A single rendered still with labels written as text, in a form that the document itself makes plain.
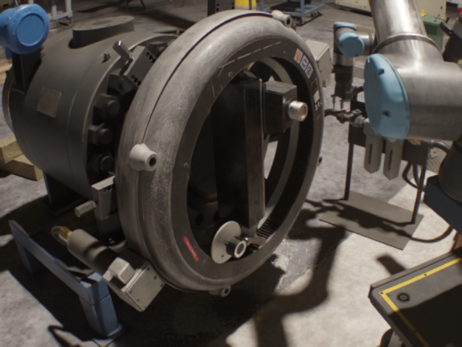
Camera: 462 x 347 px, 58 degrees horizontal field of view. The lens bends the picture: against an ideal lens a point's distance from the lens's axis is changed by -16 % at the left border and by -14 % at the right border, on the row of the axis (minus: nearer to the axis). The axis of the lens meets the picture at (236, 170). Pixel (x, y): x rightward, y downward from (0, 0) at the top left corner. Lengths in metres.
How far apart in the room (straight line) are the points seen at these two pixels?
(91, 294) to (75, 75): 0.65
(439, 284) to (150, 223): 0.79
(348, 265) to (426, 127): 1.10
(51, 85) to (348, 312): 1.23
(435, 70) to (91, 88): 0.87
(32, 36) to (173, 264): 0.85
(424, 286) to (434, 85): 0.66
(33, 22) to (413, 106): 1.15
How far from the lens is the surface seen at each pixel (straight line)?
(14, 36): 1.48
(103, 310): 1.51
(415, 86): 0.79
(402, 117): 0.79
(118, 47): 0.97
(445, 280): 1.34
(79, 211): 1.00
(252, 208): 1.21
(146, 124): 0.94
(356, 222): 2.06
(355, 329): 1.58
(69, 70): 1.40
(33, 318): 1.73
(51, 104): 1.41
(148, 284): 1.09
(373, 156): 1.94
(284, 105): 1.09
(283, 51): 1.19
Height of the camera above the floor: 1.16
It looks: 28 degrees down
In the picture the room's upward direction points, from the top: 1 degrees counter-clockwise
